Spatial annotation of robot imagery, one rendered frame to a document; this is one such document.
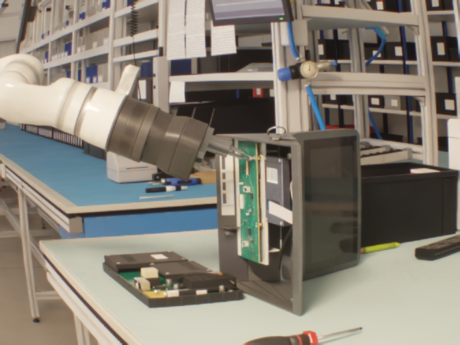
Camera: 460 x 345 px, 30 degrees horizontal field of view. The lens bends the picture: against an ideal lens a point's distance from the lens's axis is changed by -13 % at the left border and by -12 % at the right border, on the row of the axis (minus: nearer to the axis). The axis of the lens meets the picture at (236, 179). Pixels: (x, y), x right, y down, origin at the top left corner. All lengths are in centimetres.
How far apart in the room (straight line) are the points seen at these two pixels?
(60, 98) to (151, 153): 15
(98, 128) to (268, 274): 33
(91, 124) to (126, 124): 5
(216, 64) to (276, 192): 261
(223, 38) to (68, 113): 207
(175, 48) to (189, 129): 258
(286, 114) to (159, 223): 49
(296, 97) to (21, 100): 176
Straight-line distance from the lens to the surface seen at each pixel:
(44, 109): 122
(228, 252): 135
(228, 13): 265
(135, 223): 283
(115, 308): 121
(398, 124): 885
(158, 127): 120
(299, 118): 289
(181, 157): 121
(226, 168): 133
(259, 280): 135
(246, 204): 128
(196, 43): 353
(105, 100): 121
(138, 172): 333
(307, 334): 99
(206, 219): 289
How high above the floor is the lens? 129
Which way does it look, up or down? 6 degrees down
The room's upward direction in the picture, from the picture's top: 2 degrees counter-clockwise
